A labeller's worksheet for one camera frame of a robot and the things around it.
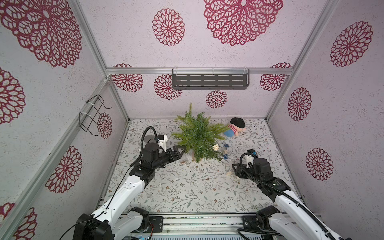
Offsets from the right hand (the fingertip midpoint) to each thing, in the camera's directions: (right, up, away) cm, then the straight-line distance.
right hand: (235, 164), depth 81 cm
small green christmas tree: (-20, +16, -5) cm, 26 cm away
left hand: (-29, +8, -4) cm, 30 cm away
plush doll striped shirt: (+9, +23, +26) cm, 36 cm away
